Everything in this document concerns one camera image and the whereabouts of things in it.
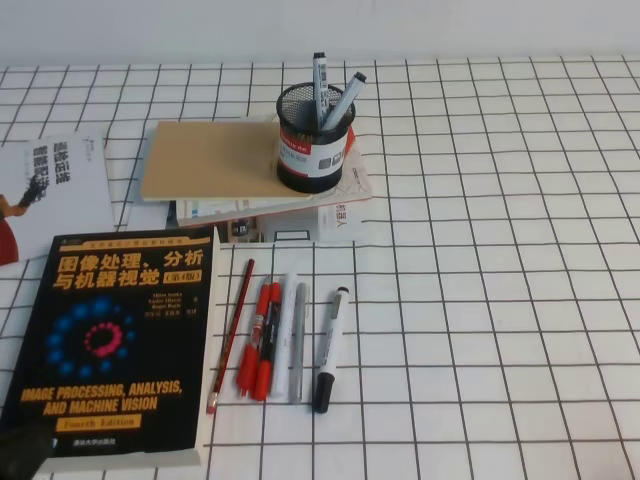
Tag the white marker pen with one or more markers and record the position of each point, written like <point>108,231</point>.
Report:
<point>279,386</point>

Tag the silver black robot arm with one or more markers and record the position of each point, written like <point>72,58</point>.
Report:
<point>24,450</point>

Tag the grey silver pen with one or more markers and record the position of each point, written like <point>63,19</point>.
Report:
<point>300,318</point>

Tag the black mesh pen holder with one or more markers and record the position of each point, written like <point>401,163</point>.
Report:
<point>310,161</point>

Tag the red black pen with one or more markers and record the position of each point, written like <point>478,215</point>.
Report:
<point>265,364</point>

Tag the white box with label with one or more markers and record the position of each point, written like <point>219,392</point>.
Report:
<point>300,225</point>

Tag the white card red letters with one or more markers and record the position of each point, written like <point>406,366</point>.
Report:
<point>340,222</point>

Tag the white marker black cap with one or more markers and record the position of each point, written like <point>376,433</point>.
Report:
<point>327,370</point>

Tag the grey marker leaning right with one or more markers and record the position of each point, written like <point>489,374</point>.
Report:
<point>353,89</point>

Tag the tan kraft notebook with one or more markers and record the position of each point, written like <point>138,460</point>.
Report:
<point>214,160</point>

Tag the red black striped pencil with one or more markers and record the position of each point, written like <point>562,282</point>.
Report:
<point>222,365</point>

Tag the grey marker standing upright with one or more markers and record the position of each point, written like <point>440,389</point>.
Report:
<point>321,88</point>

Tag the black image processing textbook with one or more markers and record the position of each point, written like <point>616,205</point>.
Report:
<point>116,350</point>

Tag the white brochure with robot picture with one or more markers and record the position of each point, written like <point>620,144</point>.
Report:
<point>52,186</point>

